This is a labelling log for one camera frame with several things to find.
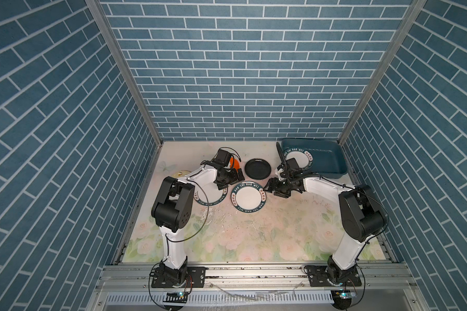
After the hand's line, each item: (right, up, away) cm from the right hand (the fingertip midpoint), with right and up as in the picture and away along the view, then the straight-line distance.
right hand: (270, 190), depth 93 cm
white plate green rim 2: (-10, -4, +3) cm, 12 cm away
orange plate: (-17, +13, -8) cm, 23 cm away
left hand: (-14, +4, +3) cm, 14 cm away
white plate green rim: (-30, -3, +3) cm, 31 cm away
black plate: (-5, +10, +15) cm, 18 cm away
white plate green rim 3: (+23, +16, +20) cm, 34 cm away
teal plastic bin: (+39, +16, +22) cm, 47 cm away
